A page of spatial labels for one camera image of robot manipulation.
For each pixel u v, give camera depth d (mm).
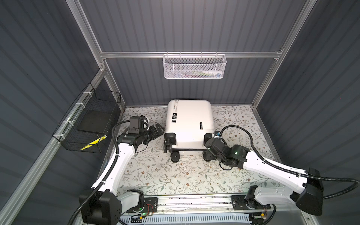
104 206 381
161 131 731
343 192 453
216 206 739
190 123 839
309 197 381
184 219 771
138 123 600
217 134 691
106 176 419
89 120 739
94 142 655
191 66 1236
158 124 722
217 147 566
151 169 865
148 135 672
